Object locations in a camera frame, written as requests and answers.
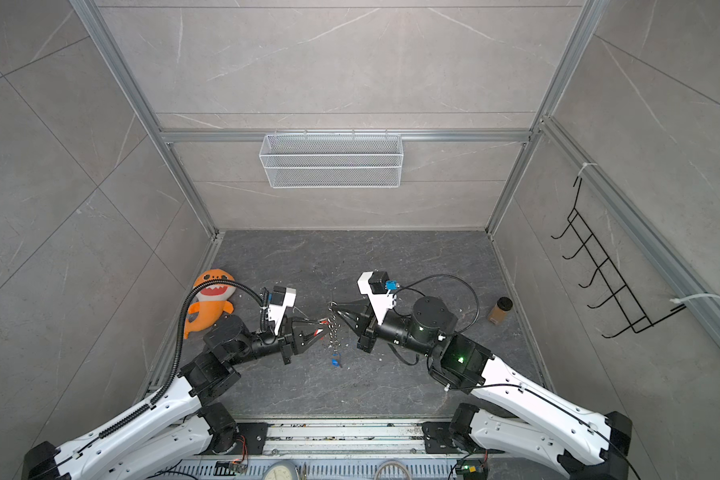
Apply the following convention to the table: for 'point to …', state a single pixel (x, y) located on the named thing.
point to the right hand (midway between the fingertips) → (336, 306)
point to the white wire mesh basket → (331, 159)
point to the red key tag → (323, 322)
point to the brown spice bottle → (498, 312)
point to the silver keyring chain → (333, 327)
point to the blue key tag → (335, 362)
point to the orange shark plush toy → (211, 301)
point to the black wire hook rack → (637, 323)
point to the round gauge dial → (280, 470)
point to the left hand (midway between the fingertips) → (327, 324)
